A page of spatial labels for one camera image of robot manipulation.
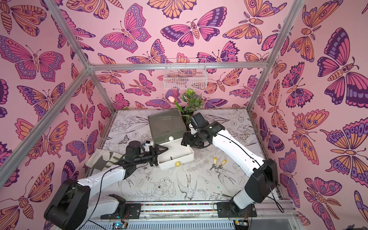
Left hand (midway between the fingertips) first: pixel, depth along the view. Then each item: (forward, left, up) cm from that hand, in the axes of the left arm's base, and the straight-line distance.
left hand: (168, 152), depth 80 cm
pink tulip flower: (+30, -1, +12) cm, 33 cm away
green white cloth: (+2, +46, -14) cm, 48 cm away
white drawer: (0, -5, -2) cm, 5 cm away
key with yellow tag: (0, -33, -14) cm, 36 cm away
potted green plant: (+29, -14, +11) cm, 34 cm away
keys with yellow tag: (+1, -28, -15) cm, 32 cm away
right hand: (+1, -7, +5) cm, 9 cm away
